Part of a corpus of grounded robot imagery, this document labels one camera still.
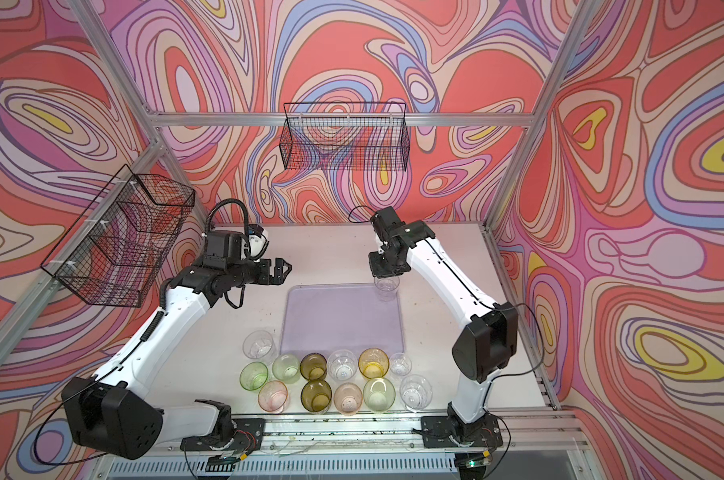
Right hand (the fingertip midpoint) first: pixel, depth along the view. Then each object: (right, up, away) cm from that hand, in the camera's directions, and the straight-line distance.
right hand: (384, 277), depth 82 cm
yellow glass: (-3, -25, +1) cm, 25 cm away
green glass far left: (-37, -27, -1) cm, 46 cm away
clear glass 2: (-12, -25, +2) cm, 28 cm away
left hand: (-29, +4, -2) cm, 29 cm away
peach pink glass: (-10, -32, -4) cm, 34 cm away
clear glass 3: (+2, -5, +17) cm, 18 cm away
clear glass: (-37, -21, +7) cm, 43 cm away
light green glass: (-28, -26, +1) cm, 38 cm away
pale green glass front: (-2, -32, -2) cm, 32 cm away
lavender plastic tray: (-19, -15, +13) cm, 27 cm away
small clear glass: (+5, -25, +2) cm, 26 cm away
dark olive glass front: (-19, -32, -3) cm, 37 cm away
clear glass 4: (+8, -31, -3) cm, 32 cm away
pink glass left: (-31, -32, -3) cm, 44 cm away
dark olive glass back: (-20, -25, 0) cm, 32 cm away
